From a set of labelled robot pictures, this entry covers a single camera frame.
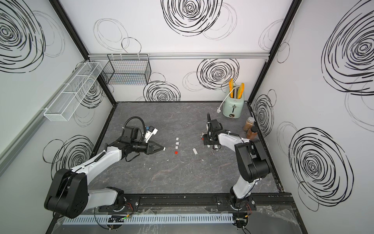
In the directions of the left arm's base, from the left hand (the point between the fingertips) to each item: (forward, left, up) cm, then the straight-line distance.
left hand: (161, 148), depth 80 cm
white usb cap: (+14, -7, -12) cm, 20 cm away
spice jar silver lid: (+22, -55, -3) cm, 59 cm away
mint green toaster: (+32, -46, +1) cm, 56 cm away
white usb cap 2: (+11, -7, -12) cm, 18 cm away
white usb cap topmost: (0, -2, +1) cm, 2 cm away
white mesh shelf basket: (+10, +48, +20) cm, 53 cm away
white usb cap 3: (+7, -7, -12) cm, 16 cm away
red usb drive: (+15, -25, -12) cm, 31 cm away
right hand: (+12, -28, -10) cm, 32 cm away
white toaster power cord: (+38, -38, -9) cm, 55 cm away
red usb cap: (+4, -7, -12) cm, 15 cm away
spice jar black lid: (+15, -56, -5) cm, 58 cm away
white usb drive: (+5, -19, -12) cm, 23 cm away
